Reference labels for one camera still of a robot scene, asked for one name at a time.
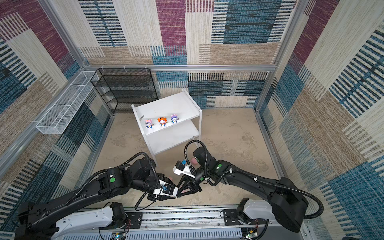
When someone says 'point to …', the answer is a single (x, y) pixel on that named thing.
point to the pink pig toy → (194, 161)
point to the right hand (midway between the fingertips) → (179, 194)
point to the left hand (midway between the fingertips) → (175, 187)
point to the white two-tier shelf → (169, 120)
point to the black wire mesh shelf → (120, 88)
